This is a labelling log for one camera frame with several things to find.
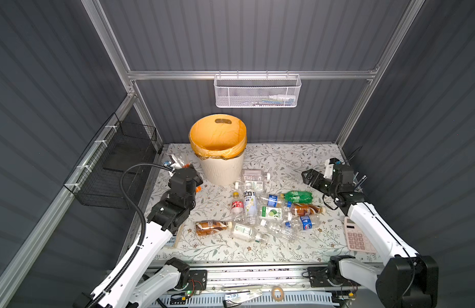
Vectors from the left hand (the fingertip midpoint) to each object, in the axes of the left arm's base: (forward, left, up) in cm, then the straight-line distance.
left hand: (190, 169), depth 70 cm
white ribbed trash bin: (+12, -10, -18) cm, 24 cm away
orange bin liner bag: (+34, -6, -14) cm, 37 cm away
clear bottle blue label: (-10, -46, -27) cm, 54 cm away
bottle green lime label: (-5, -34, -26) cm, 43 cm away
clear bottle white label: (+10, -27, -26) cm, 39 cm away
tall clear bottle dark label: (-2, -23, -24) cm, 33 cm away
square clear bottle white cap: (+17, -26, -26) cm, 40 cm away
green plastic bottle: (+3, -47, -26) cm, 54 cm away
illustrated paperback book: (-17, +11, -28) cm, 35 cm away
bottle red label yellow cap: (-3, -17, -29) cm, 34 cm away
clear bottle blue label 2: (+1, -34, -26) cm, 43 cm away
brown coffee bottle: (-4, -48, -25) cm, 54 cm away
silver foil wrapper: (-37, -17, -29) cm, 50 cm away
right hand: (+5, -51, -12) cm, 52 cm away
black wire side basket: (-3, +34, -2) cm, 34 cm away
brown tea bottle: (-12, -3, -26) cm, 29 cm away
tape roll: (-36, -30, -31) cm, 56 cm away
